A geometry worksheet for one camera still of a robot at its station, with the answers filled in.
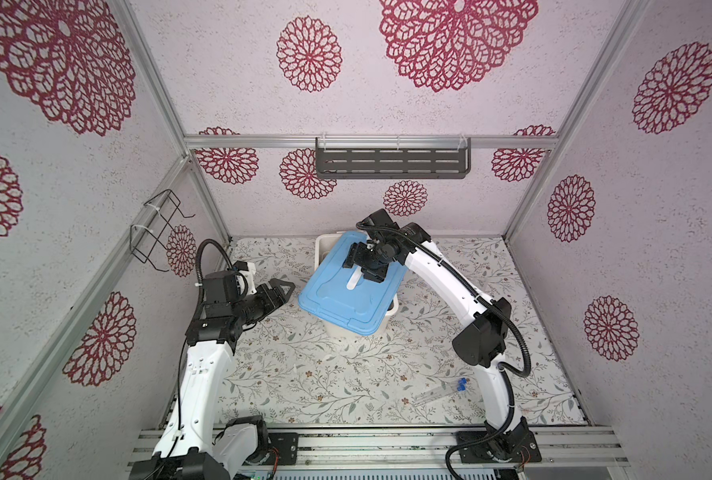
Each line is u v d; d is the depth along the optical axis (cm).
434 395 83
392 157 95
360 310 79
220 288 57
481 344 53
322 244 98
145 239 75
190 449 39
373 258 72
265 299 67
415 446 76
